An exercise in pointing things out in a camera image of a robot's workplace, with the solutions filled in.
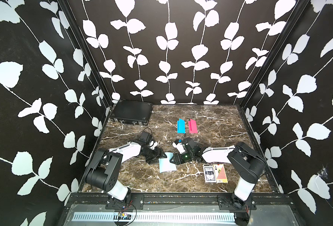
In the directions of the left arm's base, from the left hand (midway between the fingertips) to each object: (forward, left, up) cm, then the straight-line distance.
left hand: (163, 156), depth 87 cm
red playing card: (-11, -34, -2) cm, 36 cm away
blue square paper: (+26, -14, -3) cm, 29 cm away
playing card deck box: (-11, -27, -1) cm, 30 cm away
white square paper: (-5, -1, -1) cm, 5 cm away
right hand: (-2, -5, -1) cm, 5 cm away
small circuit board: (-30, +21, -4) cm, 36 cm away
